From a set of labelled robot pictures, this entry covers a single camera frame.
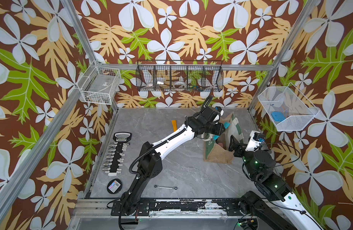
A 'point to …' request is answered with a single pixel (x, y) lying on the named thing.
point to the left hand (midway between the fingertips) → (225, 127)
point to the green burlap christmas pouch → (217, 151)
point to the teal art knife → (226, 124)
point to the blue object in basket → (278, 116)
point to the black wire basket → (179, 75)
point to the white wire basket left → (100, 84)
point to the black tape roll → (114, 186)
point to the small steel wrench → (175, 188)
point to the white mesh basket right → (288, 109)
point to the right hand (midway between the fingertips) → (237, 137)
